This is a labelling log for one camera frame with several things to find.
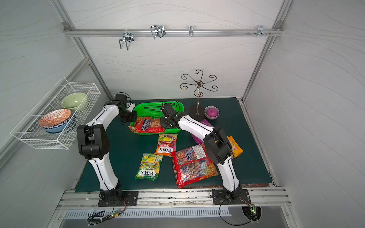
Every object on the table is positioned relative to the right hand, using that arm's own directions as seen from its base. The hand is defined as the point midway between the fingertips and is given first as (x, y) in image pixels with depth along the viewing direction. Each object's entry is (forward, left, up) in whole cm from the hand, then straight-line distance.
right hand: (163, 120), depth 92 cm
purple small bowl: (+14, -33, -7) cm, 37 cm away
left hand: (+3, +20, -3) cm, 20 cm away
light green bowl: (-5, +43, +23) cm, 49 cm away
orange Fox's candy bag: (-12, -3, -10) cm, 16 cm away
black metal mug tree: (+15, -23, +19) cm, 33 cm away
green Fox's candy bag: (-27, +5, -9) cm, 29 cm away
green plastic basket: (+16, +12, -8) cm, 22 cm away
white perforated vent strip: (-49, +2, -12) cm, 50 cm away
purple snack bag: (-9, -23, -8) cm, 26 cm away
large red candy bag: (-24, -20, -9) cm, 33 cm away
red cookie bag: (-3, +10, -1) cm, 11 cm away
